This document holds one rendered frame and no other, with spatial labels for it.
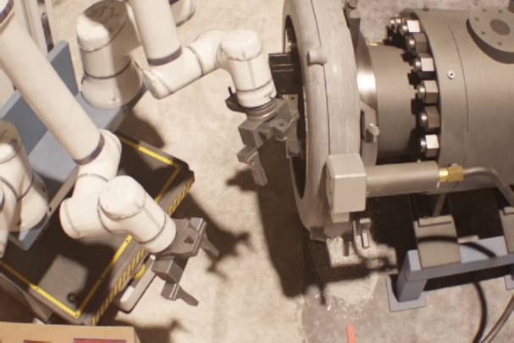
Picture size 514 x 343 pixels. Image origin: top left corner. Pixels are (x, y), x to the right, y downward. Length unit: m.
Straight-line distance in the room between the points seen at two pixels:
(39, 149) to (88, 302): 0.50
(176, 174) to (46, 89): 1.06
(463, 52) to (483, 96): 0.14
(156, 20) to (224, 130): 1.32
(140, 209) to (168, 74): 0.39
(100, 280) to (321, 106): 0.86
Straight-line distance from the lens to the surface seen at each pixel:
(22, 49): 1.34
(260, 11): 3.36
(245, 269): 2.54
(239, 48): 1.62
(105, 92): 2.01
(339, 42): 1.83
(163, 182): 2.36
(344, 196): 1.76
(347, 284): 2.52
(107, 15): 1.91
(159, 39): 1.64
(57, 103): 1.42
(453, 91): 1.97
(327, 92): 1.80
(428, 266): 2.30
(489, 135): 2.03
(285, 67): 1.99
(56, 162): 1.97
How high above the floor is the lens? 2.23
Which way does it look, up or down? 53 degrees down
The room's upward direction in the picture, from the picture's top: straight up
